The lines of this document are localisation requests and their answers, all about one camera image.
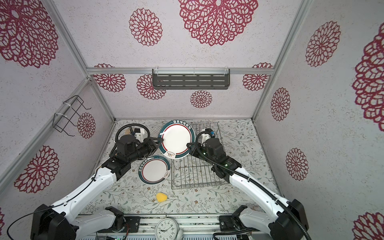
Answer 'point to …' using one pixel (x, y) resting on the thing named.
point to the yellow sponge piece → (161, 197)
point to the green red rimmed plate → (154, 170)
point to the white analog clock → (166, 229)
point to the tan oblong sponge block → (127, 131)
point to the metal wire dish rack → (192, 171)
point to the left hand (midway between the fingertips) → (163, 143)
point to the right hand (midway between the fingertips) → (186, 142)
